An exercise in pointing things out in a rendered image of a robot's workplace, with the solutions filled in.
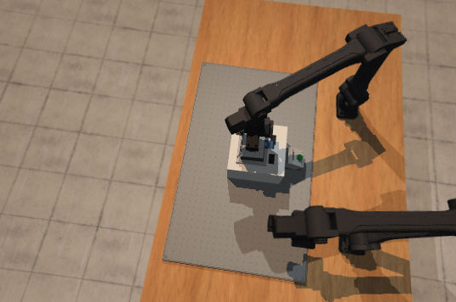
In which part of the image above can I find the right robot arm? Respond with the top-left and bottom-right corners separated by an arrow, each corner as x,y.
225,21 -> 407,152

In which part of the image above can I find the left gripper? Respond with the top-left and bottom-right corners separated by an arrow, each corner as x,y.
291,210 -> 315,249

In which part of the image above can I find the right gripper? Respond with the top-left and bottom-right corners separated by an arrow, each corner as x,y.
236,117 -> 274,138

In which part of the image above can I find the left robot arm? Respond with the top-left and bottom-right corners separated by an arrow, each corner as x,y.
267,199 -> 456,255

